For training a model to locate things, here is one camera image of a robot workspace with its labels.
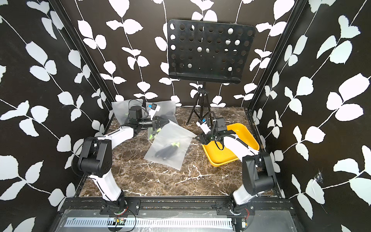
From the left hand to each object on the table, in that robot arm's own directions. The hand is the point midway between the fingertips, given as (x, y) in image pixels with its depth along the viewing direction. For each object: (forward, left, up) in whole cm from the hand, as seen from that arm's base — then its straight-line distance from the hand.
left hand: (168, 120), depth 85 cm
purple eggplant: (-11, +2, -20) cm, 22 cm away
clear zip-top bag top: (+26, +39, -15) cm, 49 cm away
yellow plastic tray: (-14, -31, -23) cm, 41 cm away
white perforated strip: (-49, -3, -21) cm, 53 cm away
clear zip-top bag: (+20, +4, -14) cm, 25 cm away
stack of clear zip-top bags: (-5, 0, -18) cm, 19 cm away
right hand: (-5, -18, -8) cm, 20 cm away
